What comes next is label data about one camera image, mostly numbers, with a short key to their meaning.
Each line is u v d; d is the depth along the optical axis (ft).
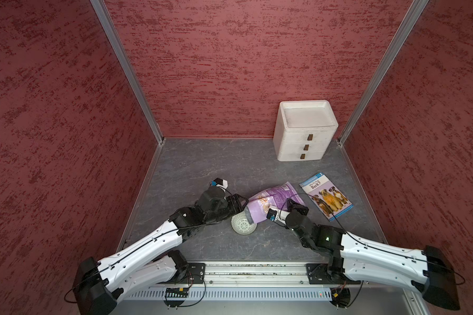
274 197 2.49
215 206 1.87
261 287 2.38
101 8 2.31
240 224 2.80
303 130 3.02
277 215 2.18
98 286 1.27
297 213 1.96
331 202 3.08
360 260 1.65
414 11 2.33
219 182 2.31
